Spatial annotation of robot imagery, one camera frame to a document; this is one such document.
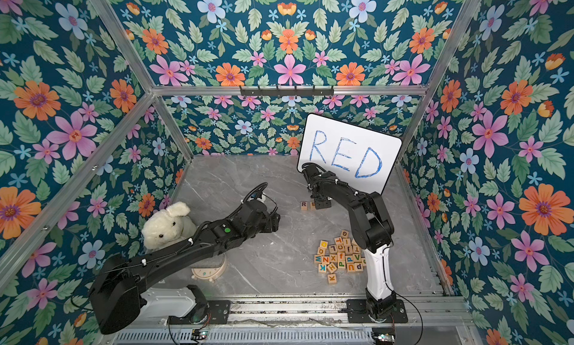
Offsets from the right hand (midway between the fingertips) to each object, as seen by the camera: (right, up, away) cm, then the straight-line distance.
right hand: (322, 193), depth 100 cm
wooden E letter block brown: (-5, -6, -2) cm, 8 cm away
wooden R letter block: (-9, -5, -2) cm, 10 cm away
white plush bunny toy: (-54, -9, -26) cm, 61 cm away
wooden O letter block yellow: (-1, -19, -13) cm, 23 cm away
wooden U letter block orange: (+9, -26, -19) cm, 33 cm away
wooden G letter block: (+8, -16, -11) cm, 21 cm away
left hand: (-18, -7, -18) cm, 27 cm away
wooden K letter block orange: (+2, -29, -21) cm, 36 cm away
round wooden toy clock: (-42, -26, -21) cm, 54 cm away
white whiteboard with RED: (+16, +16, -7) cm, 24 cm away
